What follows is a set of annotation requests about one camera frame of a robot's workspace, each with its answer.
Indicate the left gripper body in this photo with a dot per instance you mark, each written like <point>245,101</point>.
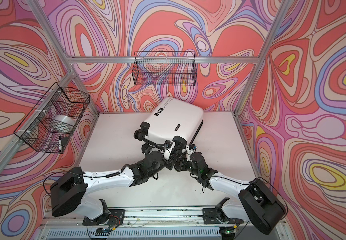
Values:
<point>169,165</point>

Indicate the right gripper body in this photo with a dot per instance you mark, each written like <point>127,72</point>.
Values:
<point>187,165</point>

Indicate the black suitcase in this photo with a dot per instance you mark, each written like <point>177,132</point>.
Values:
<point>172,120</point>

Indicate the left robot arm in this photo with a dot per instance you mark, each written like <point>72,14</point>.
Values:
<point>71,192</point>

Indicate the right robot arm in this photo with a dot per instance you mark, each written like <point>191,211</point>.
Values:
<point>249,201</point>

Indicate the white tape roll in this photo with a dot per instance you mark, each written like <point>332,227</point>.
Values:
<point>62,124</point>

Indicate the black marker pen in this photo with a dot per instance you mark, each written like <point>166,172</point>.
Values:
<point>60,145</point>

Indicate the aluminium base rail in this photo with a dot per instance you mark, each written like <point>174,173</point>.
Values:
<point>157,223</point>

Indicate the back wall wire basket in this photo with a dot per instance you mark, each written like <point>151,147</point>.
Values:
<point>165,68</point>

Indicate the wall wire basket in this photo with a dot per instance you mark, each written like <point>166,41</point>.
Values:
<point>57,100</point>
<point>165,68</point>

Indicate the left wall wire basket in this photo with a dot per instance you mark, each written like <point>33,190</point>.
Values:
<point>57,100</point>

